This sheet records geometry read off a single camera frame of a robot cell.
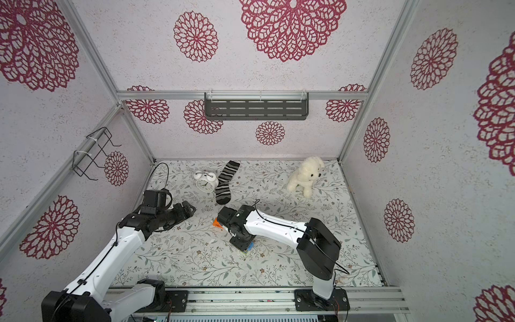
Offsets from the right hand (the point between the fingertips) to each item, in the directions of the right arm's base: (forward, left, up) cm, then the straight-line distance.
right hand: (242, 239), depth 82 cm
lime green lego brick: (-3, -1, -6) cm, 7 cm away
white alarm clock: (+28, +20, +2) cm, 34 cm away
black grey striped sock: (+32, +13, -7) cm, 35 cm away
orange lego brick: (+9, +13, -4) cm, 16 cm away
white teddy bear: (+29, -29, +10) cm, 43 cm away
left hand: (+8, +22, +7) cm, 24 cm away
